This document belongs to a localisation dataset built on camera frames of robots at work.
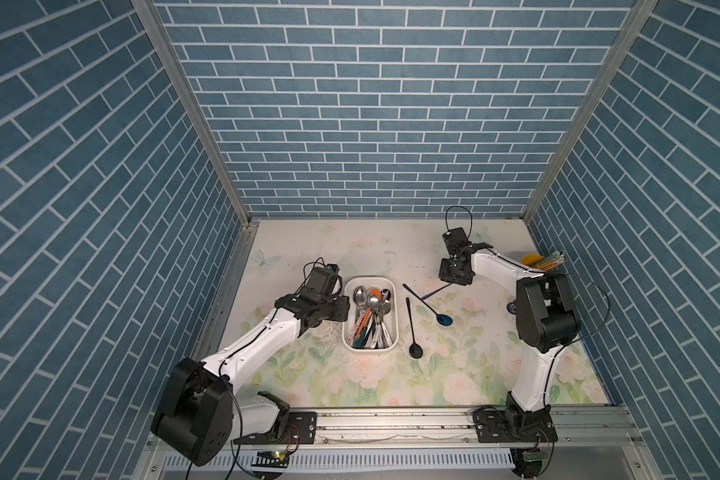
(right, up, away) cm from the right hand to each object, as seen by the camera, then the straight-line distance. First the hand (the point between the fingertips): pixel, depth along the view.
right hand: (450, 276), depth 100 cm
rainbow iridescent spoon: (-4, -5, -1) cm, 7 cm away
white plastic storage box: (-26, -14, -10) cm, 31 cm away
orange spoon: (-26, -5, -6) cm, 28 cm away
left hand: (-33, -7, -15) cm, 37 cm away
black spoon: (-14, -20, -14) cm, 28 cm away
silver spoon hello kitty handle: (-21, -10, -5) cm, 24 cm away
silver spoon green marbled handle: (-30, -6, -4) cm, 31 cm away
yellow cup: (+25, +6, -6) cm, 26 cm away
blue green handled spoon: (-4, -13, -9) cm, 16 cm away
